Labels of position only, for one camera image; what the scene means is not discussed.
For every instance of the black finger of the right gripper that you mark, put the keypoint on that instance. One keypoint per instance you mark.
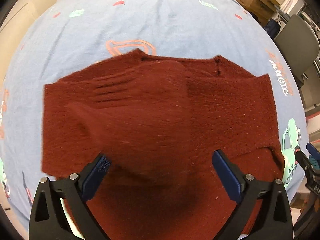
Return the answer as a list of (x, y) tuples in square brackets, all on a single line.
[(311, 174)]

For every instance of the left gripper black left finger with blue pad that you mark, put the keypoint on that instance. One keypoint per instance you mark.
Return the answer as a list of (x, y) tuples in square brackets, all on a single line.
[(48, 220)]

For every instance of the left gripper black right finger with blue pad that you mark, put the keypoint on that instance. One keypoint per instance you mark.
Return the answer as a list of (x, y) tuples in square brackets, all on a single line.
[(274, 219)]

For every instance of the dark red knit sweater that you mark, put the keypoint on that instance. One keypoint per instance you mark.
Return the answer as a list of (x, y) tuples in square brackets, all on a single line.
[(159, 120)]

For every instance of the grey office chair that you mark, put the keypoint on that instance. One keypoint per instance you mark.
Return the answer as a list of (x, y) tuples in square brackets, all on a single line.
[(299, 46)]

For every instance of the wooden drawer cabinet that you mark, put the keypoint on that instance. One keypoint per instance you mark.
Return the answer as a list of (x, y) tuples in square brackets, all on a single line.
[(263, 9)]

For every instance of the blue dinosaur print bedsheet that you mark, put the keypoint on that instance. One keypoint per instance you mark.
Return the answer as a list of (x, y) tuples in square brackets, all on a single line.
[(88, 31)]

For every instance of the cream wardrobe doors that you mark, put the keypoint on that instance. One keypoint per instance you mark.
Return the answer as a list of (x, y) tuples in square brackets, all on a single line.
[(22, 14)]

